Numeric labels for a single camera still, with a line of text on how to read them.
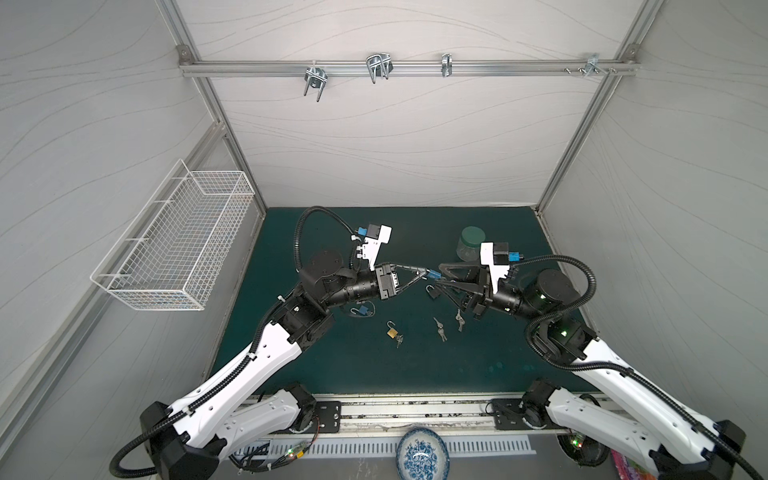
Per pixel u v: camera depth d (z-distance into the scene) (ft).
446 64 2.56
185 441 1.23
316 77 2.59
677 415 1.37
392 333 2.89
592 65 2.51
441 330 2.90
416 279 1.85
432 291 1.81
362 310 3.04
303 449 2.26
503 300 1.74
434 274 1.88
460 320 2.97
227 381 1.35
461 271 1.88
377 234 1.81
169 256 2.22
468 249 3.53
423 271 1.86
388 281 1.68
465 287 1.73
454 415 2.47
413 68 2.51
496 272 1.66
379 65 2.51
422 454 2.25
